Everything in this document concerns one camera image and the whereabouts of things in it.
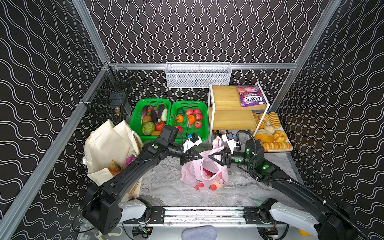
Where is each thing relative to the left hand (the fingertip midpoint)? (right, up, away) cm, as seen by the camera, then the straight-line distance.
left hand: (203, 157), depth 69 cm
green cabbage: (-35, +13, +31) cm, 49 cm away
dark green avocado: (-15, +26, +45) cm, 54 cm away
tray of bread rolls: (+49, +9, +34) cm, 60 cm away
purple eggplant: (-34, +23, +44) cm, 60 cm away
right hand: (+3, +1, +1) cm, 3 cm away
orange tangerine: (-6, +20, +41) cm, 46 cm away
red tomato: (-28, +15, +35) cm, 47 cm away
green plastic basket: (-46, +18, +38) cm, 62 cm away
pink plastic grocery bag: (+2, -10, +9) cm, 14 cm away
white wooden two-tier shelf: (+18, +23, +35) cm, 46 cm away
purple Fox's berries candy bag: (+25, +30, +9) cm, 40 cm away
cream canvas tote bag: (-49, +6, +7) cm, 50 cm away
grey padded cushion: (0, -34, -1) cm, 34 cm away
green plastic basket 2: (0, +28, +48) cm, 56 cm away
